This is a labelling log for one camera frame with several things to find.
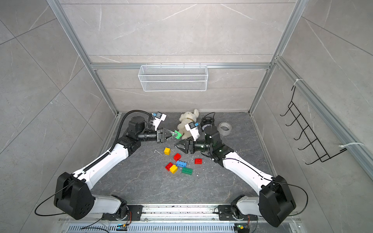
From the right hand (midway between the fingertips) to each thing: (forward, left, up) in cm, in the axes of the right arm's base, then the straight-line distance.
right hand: (179, 144), depth 71 cm
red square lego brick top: (+6, +3, -24) cm, 25 cm away
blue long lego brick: (0, 0, -22) cm, 22 cm away
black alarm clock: (+29, -18, -15) cm, 37 cm away
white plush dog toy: (+34, -2, -18) cm, 38 cm away
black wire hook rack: (+4, -62, +6) cm, 62 cm away
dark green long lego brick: (-4, -4, -23) cm, 24 cm away
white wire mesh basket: (+52, +6, +5) cm, 53 cm away
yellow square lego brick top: (+8, +10, -21) cm, 25 cm away
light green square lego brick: (+3, 0, +4) cm, 5 cm away
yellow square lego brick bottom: (-3, +5, -22) cm, 23 cm away
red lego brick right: (+2, -11, -23) cm, 26 cm away
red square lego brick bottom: (-2, +8, -23) cm, 24 cm away
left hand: (+4, +1, +4) cm, 6 cm away
